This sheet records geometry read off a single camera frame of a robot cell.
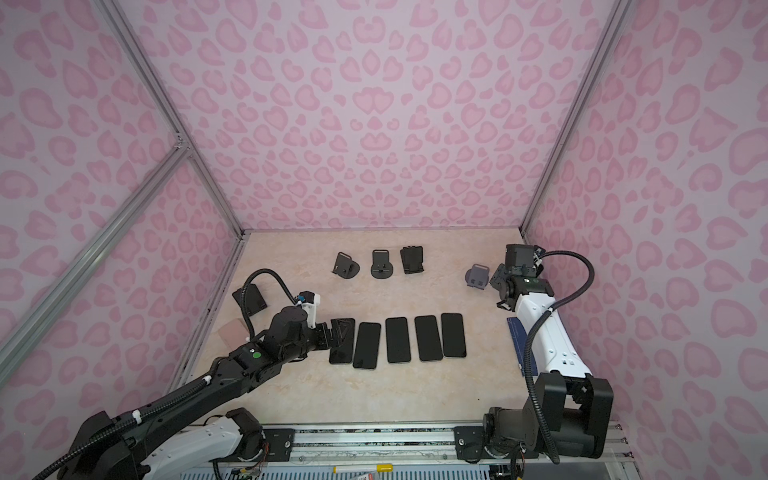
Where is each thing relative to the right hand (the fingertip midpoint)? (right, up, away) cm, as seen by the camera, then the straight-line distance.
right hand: (514, 279), depth 84 cm
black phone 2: (-32, -21, +5) cm, 39 cm away
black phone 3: (-23, -19, +7) cm, 31 cm away
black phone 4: (-15, -18, +10) cm, 26 cm away
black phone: (-42, -21, +7) cm, 47 cm away
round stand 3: (-5, -1, +19) cm, 20 cm away
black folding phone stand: (-27, +5, +23) cm, 36 cm away
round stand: (-38, +2, +21) cm, 43 cm away
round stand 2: (-50, +3, +20) cm, 54 cm away
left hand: (-47, -11, -4) cm, 49 cm away
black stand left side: (-78, -8, +12) cm, 79 cm away
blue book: (+5, -18, +7) cm, 20 cm away
